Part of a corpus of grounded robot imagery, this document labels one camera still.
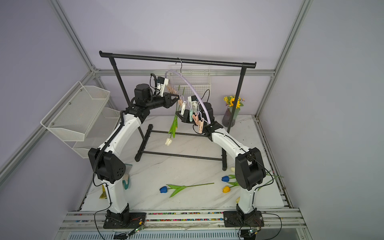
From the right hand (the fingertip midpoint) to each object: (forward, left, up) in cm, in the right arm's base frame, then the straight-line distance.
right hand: (176, 115), depth 80 cm
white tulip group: (-7, +2, -6) cm, 9 cm away
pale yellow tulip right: (-36, -33, -30) cm, 57 cm away
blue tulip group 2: (-25, -27, -29) cm, 47 cm away
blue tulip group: (-31, +8, -28) cm, 42 cm away
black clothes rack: (-8, +27, -30) cm, 41 cm away
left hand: (+5, -1, +8) cm, 9 cm away
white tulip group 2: (-19, -32, -28) cm, 47 cm away
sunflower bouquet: (+15, -32, -4) cm, 36 cm away
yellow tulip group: (-31, -27, -28) cm, 50 cm away
